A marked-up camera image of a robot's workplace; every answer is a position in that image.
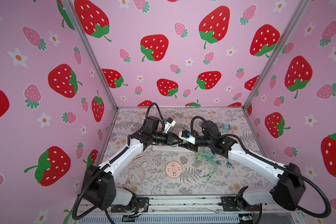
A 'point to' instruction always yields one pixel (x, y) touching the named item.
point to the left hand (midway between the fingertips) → (181, 141)
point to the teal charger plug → (227, 127)
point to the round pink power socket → (173, 169)
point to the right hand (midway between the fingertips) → (179, 139)
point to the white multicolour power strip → (171, 149)
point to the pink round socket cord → (128, 182)
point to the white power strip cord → (139, 157)
